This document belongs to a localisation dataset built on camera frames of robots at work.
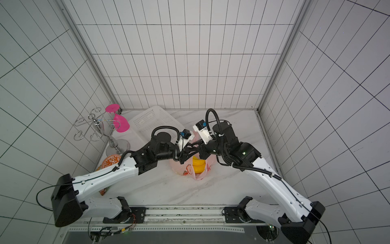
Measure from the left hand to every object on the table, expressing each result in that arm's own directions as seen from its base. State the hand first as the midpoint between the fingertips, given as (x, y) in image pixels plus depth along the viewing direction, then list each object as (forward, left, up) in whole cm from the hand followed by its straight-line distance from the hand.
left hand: (194, 150), depth 70 cm
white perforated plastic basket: (+33, +37, -20) cm, 53 cm away
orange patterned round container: (+4, +51, -21) cm, 56 cm away
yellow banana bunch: (-1, -2, -15) cm, 15 cm away
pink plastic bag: (-6, +4, -8) cm, 10 cm away
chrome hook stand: (+12, +50, -20) cm, 55 cm away
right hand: (+1, +1, +6) cm, 6 cm away
